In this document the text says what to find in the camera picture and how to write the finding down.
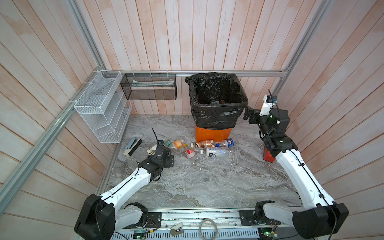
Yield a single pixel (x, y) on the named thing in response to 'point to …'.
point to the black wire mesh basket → (150, 86)
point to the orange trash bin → (216, 135)
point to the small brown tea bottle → (203, 144)
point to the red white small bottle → (190, 153)
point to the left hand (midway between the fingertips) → (163, 160)
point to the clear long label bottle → (216, 151)
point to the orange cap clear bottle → (177, 144)
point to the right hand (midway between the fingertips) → (254, 105)
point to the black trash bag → (218, 99)
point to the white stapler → (132, 145)
